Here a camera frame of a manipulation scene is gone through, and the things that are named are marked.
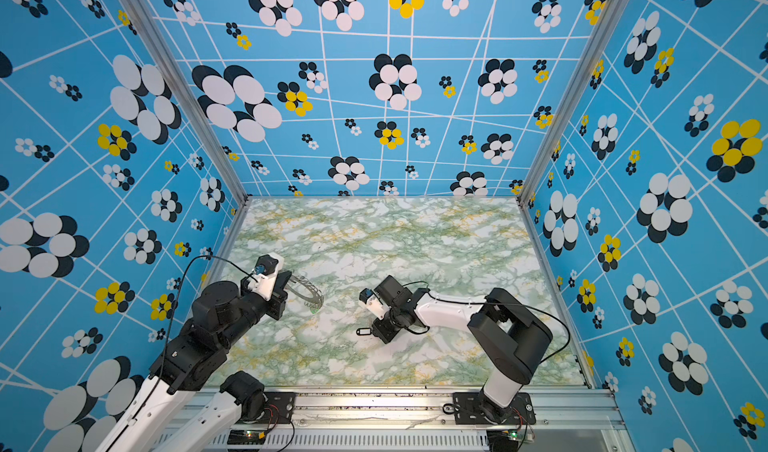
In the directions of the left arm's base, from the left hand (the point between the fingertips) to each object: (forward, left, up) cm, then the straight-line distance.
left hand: (289, 272), depth 69 cm
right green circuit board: (-29, -51, -26) cm, 64 cm away
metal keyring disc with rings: (-2, -3, -6) cm, 7 cm away
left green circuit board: (-30, +11, -29) cm, 43 cm away
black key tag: (-4, -16, -26) cm, 31 cm away
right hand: (-4, -20, -27) cm, 34 cm away
